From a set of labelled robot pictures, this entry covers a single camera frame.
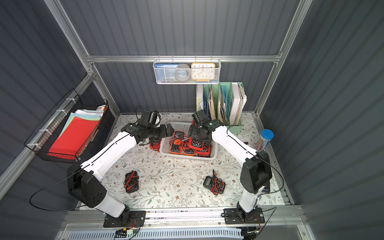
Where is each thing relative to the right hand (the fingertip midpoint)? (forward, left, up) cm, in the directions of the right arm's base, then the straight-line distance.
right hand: (199, 133), depth 85 cm
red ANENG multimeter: (-6, -4, -10) cm, 12 cm away
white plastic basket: (-3, +21, -10) cm, 23 cm away
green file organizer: (+23, -16, +4) cm, 28 cm away
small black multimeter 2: (-23, +38, -15) cm, 47 cm away
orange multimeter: (0, +15, -14) cm, 21 cm away
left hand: (-1, +18, +4) cm, 19 cm away
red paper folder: (-15, +55, +17) cm, 59 cm away
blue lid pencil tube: (-2, -38, +1) cm, 38 cm away
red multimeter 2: (-6, +2, -1) cm, 7 cm away
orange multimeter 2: (-4, +6, -14) cm, 16 cm away
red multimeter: (-1, +28, -11) cm, 30 cm away
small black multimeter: (-25, -10, -14) cm, 31 cm away
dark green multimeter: (+7, +13, -11) cm, 18 cm away
